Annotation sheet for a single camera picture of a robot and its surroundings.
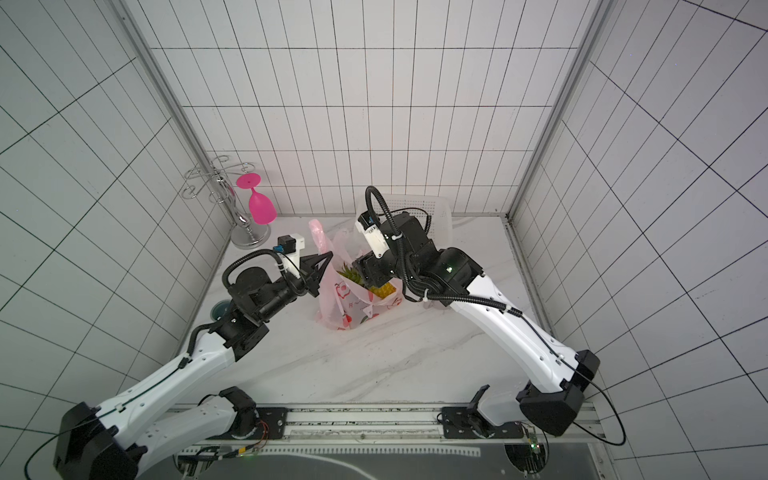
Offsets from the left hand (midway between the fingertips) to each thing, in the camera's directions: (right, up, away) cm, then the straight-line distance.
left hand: (330, 258), depth 71 cm
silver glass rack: (-40, +7, +40) cm, 57 cm away
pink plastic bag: (+2, -13, +5) cm, 14 cm away
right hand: (+10, +3, -4) cm, 11 cm away
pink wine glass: (-29, +15, +29) cm, 44 cm away
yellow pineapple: (+13, -11, +16) cm, 23 cm away
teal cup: (-36, -17, +16) cm, 43 cm away
